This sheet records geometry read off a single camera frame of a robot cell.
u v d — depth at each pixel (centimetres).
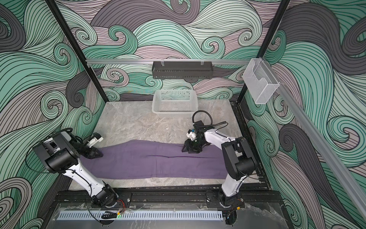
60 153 51
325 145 51
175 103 119
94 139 83
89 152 79
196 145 78
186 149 81
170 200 74
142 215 70
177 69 96
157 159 85
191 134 87
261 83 76
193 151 80
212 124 84
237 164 46
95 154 83
